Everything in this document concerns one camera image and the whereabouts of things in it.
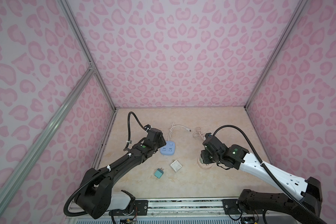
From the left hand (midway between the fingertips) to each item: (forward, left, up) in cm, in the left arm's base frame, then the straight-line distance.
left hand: (165, 140), depth 86 cm
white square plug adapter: (-12, -6, -9) cm, 17 cm away
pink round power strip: (-12, -23, -10) cm, 28 cm away
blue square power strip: (-2, -2, -9) cm, 10 cm away
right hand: (-11, -22, +3) cm, 24 cm away
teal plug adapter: (-16, +4, -10) cm, 20 cm away
